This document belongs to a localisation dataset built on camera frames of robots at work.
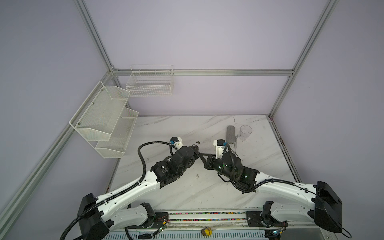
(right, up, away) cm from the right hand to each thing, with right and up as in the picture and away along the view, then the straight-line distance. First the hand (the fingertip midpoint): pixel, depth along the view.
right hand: (197, 156), depth 71 cm
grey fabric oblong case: (+24, +9, +35) cm, 43 cm away
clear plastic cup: (+35, +12, +36) cm, 52 cm away
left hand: (0, +3, +2) cm, 4 cm away
